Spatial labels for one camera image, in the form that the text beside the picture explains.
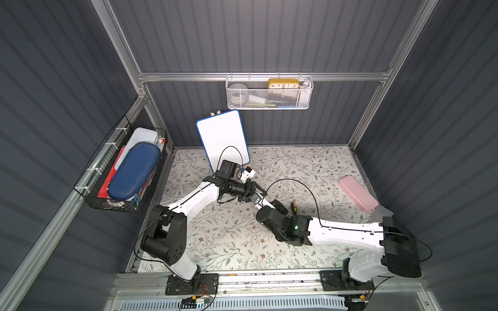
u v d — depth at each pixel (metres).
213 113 0.86
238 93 0.83
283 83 0.87
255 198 0.66
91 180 0.61
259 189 0.77
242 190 0.74
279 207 0.69
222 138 0.87
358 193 0.98
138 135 0.78
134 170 0.67
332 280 0.74
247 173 0.80
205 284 0.73
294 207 0.93
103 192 0.64
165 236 0.45
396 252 0.41
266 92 0.91
